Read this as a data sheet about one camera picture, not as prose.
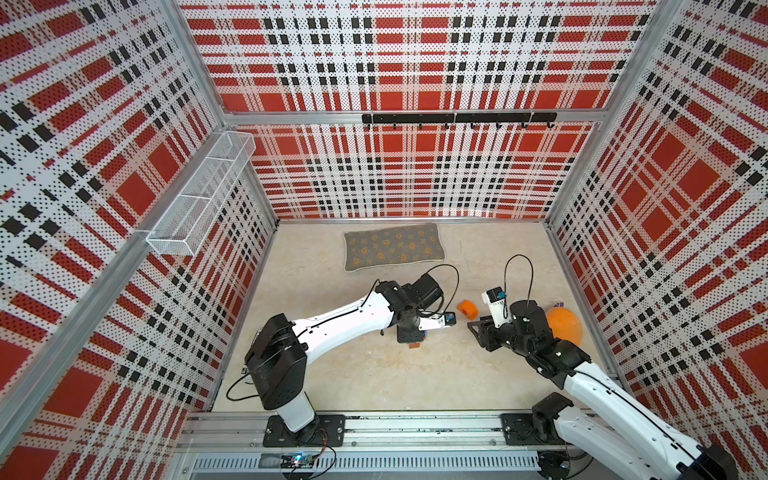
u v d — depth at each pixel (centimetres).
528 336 59
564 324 84
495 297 70
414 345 87
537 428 66
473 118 89
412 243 108
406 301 58
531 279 102
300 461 69
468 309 93
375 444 74
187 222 91
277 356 41
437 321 70
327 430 74
